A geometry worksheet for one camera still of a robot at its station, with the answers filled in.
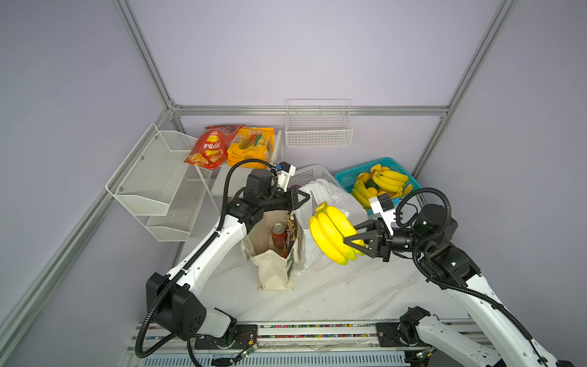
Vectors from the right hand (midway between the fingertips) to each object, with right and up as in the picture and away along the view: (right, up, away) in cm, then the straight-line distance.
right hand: (345, 240), depth 54 cm
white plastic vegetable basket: (-8, +22, +58) cm, 62 cm away
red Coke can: (-19, -4, +33) cm, 39 cm away
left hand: (-8, +10, +18) cm, 22 cm away
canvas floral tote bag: (-20, -13, +21) cm, 32 cm away
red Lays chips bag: (-43, +27, +26) cm, 57 cm away
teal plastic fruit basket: (+13, +20, +58) cm, 62 cm away
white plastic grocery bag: (-8, -8, +16) cm, 20 cm away
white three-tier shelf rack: (-49, +19, +46) cm, 70 cm away
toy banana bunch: (+31, +18, +50) cm, 62 cm away
